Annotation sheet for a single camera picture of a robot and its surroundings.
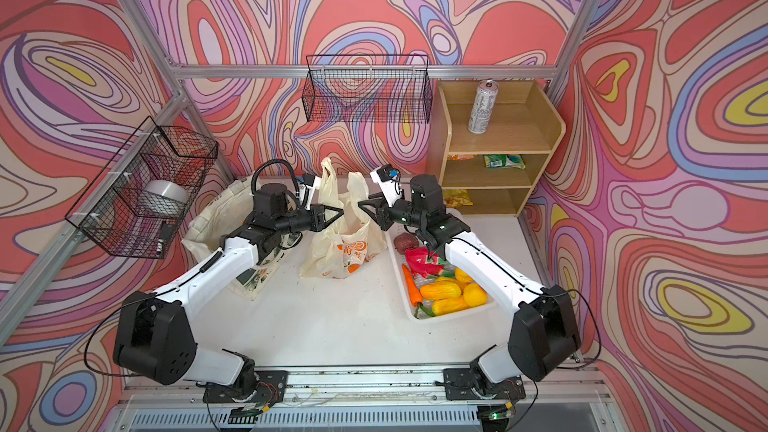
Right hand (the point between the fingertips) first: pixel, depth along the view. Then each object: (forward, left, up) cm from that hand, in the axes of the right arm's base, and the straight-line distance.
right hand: (365, 207), depth 76 cm
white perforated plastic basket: (-6, -8, -18) cm, 21 cm away
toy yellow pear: (-16, -29, -20) cm, 38 cm away
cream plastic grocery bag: (-7, +4, -5) cm, 10 cm away
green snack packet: (+25, -46, -9) cm, 53 cm away
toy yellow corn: (-14, -20, -21) cm, 32 cm away
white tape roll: (0, +48, +7) cm, 48 cm away
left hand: (+1, +6, -3) cm, 7 cm away
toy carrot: (-12, -13, -24) cm, 30 cm away
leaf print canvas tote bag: (+4, +42, -7) cm, 43 cm away
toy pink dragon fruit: (-6, -15, -18) cm, 24 cm away
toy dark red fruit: (+3, -11, -21) cm, 24 cm away
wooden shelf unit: (+22, -41, -11) cm, 48 cm away
